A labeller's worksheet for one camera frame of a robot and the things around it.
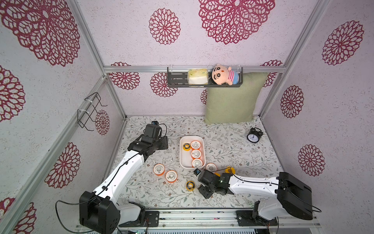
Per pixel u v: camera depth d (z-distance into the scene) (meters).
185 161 0.95
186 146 1.01
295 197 0.40
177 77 1.00
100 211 0.38
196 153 0.97
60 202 0.37
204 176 0.64
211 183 0.63
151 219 0.73
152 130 0.59
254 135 1.00
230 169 0.89
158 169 0.90
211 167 0.91
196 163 0.92
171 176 0.88
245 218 0.73
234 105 1.00
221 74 0.85
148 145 0.57
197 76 0.90
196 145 1.00
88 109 0.77
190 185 0.85
